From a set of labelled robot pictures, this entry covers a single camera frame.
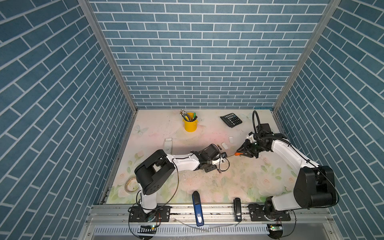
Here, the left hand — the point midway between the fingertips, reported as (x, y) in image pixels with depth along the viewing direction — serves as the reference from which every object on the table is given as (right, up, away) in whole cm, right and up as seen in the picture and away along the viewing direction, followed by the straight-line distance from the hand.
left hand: (212, 161), depth 92 cm
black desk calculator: (+17, +27, +20) cm, 37 cm away
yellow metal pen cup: (-14, +22, +12) cm, 29 cm away
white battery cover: (+9, +9, +9) cm, 16 cm away
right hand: (+14, +9, -7) cm, 18 cm away
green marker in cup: (-11, +30, +10) cm, 33 cm away
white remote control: (-29, +9, +7) cm, 31 cm away
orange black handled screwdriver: (+14, +6, -7) cm, 17 cm away
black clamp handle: (+11, -17, -18) cm, 27 cm away
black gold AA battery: (+5, +8, +7) cm, 12 cm away
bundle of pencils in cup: (-18, +30, +4) cm, 36 cm away
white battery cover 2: (+14, +13, +11) cm, 22 cm away
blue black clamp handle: (-9, -17, -20) cm, 27 cm away
